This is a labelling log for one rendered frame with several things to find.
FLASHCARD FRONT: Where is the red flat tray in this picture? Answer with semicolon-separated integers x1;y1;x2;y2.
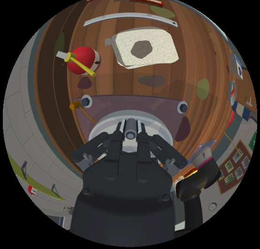
129;0;165;8

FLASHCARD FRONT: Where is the dark hex bolt with washer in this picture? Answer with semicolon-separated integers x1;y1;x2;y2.
81;94;93;108
177;101;189;114

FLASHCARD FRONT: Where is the brown notice board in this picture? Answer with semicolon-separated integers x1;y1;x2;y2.
216;139;254;196

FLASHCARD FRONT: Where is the blue and white box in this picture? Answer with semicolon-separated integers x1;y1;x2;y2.
231;101;252;122

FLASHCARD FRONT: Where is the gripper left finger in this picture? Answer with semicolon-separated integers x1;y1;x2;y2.
71;119;125;166

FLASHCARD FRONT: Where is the grey round gauge red needle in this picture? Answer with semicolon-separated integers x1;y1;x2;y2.
227;80;237;107

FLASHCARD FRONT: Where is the green wall sign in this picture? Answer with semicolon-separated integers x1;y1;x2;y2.
248;132;257;152

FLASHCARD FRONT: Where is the grey box blue white label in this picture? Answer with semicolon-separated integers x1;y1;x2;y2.
228;54;244;80

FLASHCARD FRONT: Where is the grey round lap disc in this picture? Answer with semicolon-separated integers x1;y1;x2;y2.
88;109;174;152

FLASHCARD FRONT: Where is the orange knob with yellow rod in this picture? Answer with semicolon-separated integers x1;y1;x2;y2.
69;101;98;125

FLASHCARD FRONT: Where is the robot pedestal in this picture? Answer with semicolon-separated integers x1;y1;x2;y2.
190;139;217;170

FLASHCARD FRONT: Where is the thin yellow rod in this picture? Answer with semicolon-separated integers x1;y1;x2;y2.
224;132;243;157

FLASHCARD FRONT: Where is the white felt pad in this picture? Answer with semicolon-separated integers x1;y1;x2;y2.
114;28;179;70

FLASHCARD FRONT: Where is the purple machine base plate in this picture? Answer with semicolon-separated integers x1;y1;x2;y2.
73;94;191;145

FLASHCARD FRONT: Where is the green wall shelf with brackets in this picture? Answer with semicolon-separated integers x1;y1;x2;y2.
7;151;67;202

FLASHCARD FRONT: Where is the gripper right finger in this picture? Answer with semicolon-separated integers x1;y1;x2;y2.
136;119;189;170

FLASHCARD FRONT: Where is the red and yellow tool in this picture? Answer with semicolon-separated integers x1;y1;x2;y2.
183;167;199;178

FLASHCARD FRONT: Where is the grey metal strip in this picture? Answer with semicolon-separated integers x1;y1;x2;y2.
83;12;179;28

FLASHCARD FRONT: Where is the red round tin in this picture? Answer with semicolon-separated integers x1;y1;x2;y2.
227;110;235;127

